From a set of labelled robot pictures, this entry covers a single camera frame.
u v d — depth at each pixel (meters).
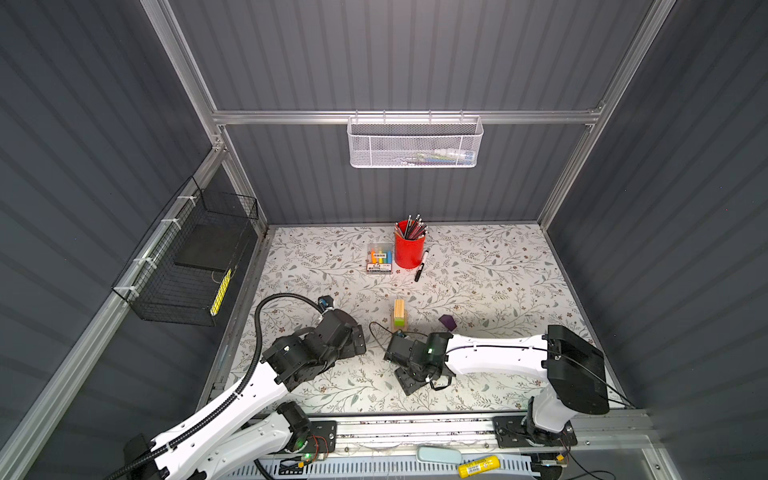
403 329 0.89
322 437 0.72
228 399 0.44
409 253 1.04
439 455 0.69
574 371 0.44
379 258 1.08
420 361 0.60
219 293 0.68
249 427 0.57
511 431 0.73
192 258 0.75
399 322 0.87
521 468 0.70
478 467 0.68
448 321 0.94
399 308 0.86
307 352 0.53
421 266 1.08
